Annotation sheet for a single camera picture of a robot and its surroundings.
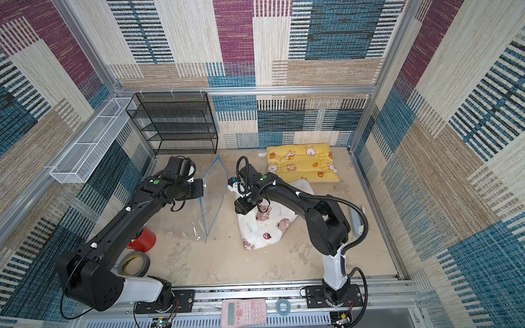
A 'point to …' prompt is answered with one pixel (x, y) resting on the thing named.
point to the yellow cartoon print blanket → (313, 162)
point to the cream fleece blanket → (263, 223)
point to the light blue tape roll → (283, 307)
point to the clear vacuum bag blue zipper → (214, 186)
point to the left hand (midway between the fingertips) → (202, 188)
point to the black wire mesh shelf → (176, 123)
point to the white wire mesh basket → (85, 158)
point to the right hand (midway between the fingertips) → (245, 207)
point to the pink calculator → (243, 312)
